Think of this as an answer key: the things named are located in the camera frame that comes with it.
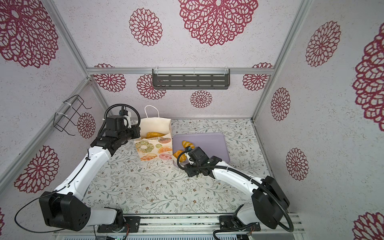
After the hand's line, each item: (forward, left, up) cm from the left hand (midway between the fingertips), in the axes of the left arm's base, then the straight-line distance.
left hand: (140, 130), depth 82 cm
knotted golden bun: (-17, -24, 0) cm, 29 cm away
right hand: (-15, -26, -14) cm, 33 cm away
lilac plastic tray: (+9, -43, -27) cm, 52 cm away
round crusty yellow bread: (+2, -4, -6) cm, 7 cm away
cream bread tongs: (-16, -27, -3) cm, 31 cm away
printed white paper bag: (-5, -7, -11) cm, 14 cm away
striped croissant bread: (+6, -25, -22) cm, 33 cm away
